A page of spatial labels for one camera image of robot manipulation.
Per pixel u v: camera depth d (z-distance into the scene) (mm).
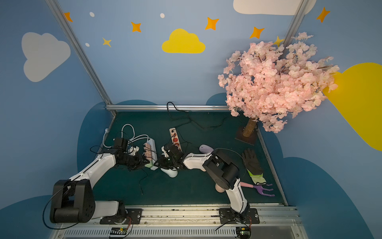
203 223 735
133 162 763
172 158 730
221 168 563
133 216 737
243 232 731
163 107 1148
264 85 689
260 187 841
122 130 1107
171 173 867
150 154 913
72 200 414
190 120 1180
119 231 729
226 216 733
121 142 720
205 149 988
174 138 1038
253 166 1000
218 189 825
